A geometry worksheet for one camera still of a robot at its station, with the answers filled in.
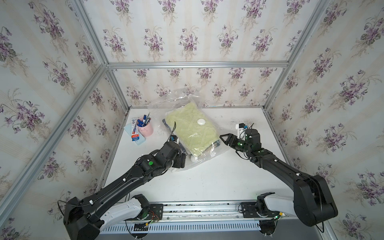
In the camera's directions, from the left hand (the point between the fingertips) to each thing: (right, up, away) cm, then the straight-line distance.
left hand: (181, 157), depth 76 cm
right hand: (+25, +9, +8) cm, 28 cm away
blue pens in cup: (-25, +19, +22) cm, 39 cm away
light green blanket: (+8, +12, +12) cm, 19 cm away
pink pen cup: (-24, +13, +21) cm, 35 cm away
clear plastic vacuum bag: (-17, +30, +28) cm, 44 cm away
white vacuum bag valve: (+11, +19, +19) cm, 29 cm away
